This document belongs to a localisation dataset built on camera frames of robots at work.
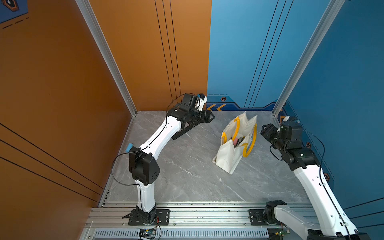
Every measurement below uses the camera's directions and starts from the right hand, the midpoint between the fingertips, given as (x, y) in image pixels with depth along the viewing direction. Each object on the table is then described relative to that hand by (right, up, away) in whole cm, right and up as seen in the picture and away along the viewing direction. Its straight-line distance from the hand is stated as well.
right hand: (264, 128), depth 74 cm
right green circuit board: (+6, -49, -4) cm, 50 cm away
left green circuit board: (-56, -51, -3) cm, 76 cm away
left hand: (-26, +7, +8) cm, 28 cm away
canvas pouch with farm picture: (-15, -17, +12) cm, 25 cm away
